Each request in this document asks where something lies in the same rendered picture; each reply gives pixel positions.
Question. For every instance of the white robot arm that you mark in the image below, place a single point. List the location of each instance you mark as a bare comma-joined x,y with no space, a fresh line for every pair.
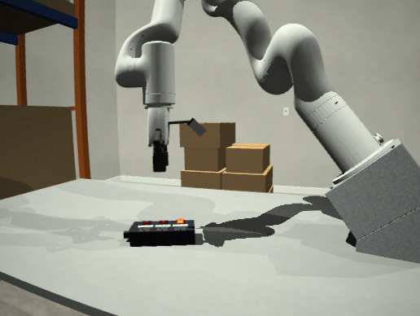
293,58

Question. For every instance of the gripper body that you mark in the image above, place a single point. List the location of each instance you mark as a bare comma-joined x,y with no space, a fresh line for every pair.
158,118

